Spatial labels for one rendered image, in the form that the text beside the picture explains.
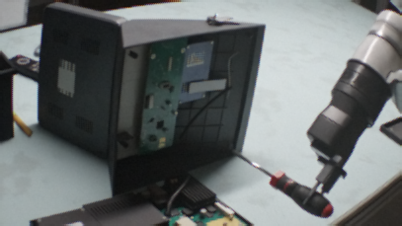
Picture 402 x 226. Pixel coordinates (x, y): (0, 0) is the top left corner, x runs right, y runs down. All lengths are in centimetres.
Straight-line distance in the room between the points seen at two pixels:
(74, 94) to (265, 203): 31
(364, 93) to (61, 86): 44
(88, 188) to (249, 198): 22
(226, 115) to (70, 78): 24
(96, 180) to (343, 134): 35
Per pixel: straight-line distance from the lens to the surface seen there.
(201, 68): 76
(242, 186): 80
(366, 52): 66
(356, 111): 63
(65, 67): 80
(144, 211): 68
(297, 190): 62
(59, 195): 73
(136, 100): 71
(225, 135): 86
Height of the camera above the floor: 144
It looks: 26 degrees down
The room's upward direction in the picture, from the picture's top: 9 degrees clockwise
